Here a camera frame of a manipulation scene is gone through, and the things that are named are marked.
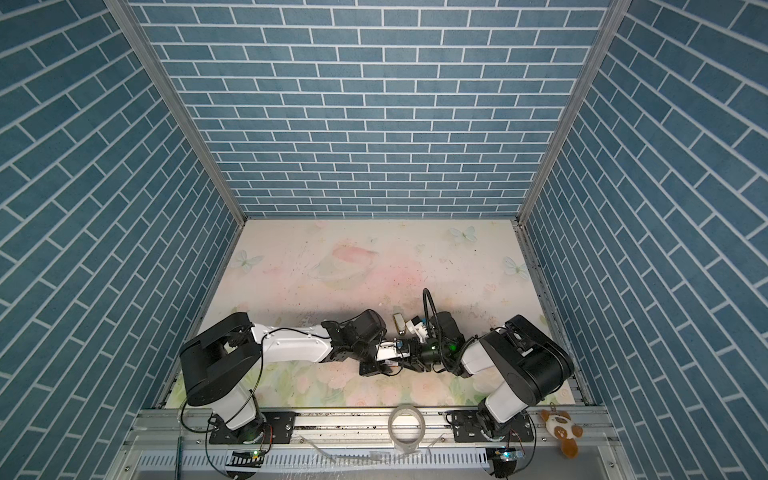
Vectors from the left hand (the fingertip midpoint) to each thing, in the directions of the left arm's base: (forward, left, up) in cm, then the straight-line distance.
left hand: (389, 361), depth 85 cm
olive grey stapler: (+10, -3, +4) cm, 11 cm away
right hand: (0, 0, +3) cm, 3 cm away
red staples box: (-1, 0, +2) cm, 3 cm away
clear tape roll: (-20, -5, +2) cm, 21 cm away
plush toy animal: (-17, -41, +4) cm, 45 cm away
